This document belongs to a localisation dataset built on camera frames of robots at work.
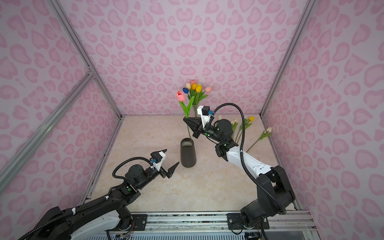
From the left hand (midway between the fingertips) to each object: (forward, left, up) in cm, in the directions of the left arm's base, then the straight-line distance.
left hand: (172, 154), depth 74 cm
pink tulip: (+44, -10, +12) cm, 46 cm away
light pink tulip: (+39, -20, +10) cm, 45 cm away
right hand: (+9, -8, +15) cm, 19 cm away
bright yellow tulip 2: (+39, -15, +6) cm, 42 cm away
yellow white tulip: (+44, -8, +9) cm, 45 cm away
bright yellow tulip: (+40, -11, +12) cm, 43 cm away
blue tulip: (+41, -6, +7) cm, 42 cm away
